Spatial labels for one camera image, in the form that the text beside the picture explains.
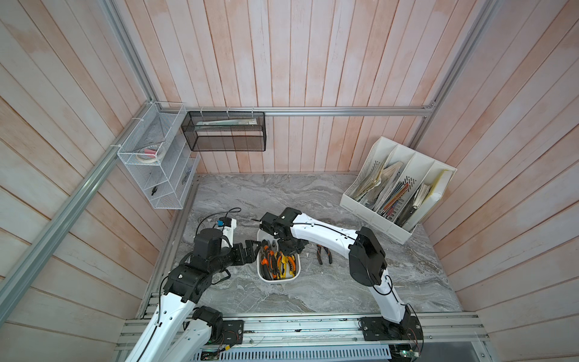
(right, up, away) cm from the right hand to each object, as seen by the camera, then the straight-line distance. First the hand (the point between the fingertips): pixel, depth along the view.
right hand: (294, 248), depth 87 cm
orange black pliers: (+10, -4, +3) cm, 12 cm away
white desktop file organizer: (+47, +23, +14) cm, 54 cm away
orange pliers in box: (-10, -4, -4) cm, 11 cm away
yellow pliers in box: (-3, -6, -2) cm, 7 cm away
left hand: (-15, +3, -14) cm, 21 cm away
